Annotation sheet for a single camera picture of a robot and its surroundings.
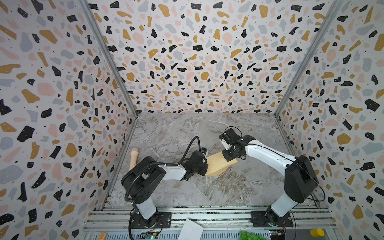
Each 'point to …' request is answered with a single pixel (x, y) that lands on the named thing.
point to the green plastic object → (245, 235)
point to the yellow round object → (317, 233)
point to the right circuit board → (277, 234)
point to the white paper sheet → (190, 231)
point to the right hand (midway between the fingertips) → (226, 151)
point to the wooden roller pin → (134, 155)
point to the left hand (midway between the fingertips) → (207, 163)
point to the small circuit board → (151, 236)
